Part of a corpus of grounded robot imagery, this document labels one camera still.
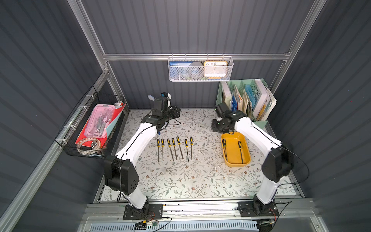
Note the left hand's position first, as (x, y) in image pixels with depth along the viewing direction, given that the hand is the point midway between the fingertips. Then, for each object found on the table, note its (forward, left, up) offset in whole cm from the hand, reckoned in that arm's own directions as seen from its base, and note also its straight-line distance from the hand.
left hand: (177, 108), depth 82 cm
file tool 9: (-8, -31, -28) cm, 43 cm away
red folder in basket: (-4, +32, +3) cm, 32 cm away
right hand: (-5, -24, -12) cm, 27 cm away
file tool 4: (-8, +4, -29) cm, 30 cm away
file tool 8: (-7, -42, -28) cm, 51 cm away
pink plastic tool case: (-11, +39, +3) cm, 40 cm away
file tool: (-8, +15, -29) cm, 33 cm away
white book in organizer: (+13, -59, -8) cm, 61 cm away
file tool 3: (-8, +7, -29) cm, 30 cm away
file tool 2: (-8, +12, -29) cm, 32 cm away
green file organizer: (+15, -49, -4) cm, 51 cm away
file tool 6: (-8, -5, -29) cm, 30 cm away
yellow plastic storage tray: (-12, -38, -29) cm, 49 cm away
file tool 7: (-7, -9, -28) cm, 30 cm away
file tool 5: (-7, 0, -28) cm, 29 cm away
